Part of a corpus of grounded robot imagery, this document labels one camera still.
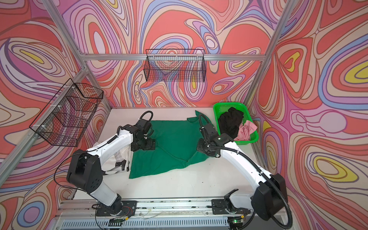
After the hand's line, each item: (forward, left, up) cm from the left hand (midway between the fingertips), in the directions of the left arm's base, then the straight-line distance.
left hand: (150, 146), depth 88 cm
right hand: (-6, -32, +5) cm, 32 cm away
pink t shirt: (+14, -65, -3) cm, 66 cm away
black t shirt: (+19, -53, 0) cm, 57 cm away
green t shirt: (-1, -16, +3) cm, 17 cm away
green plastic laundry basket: (+35, -50, -1) cm, 61 cm away
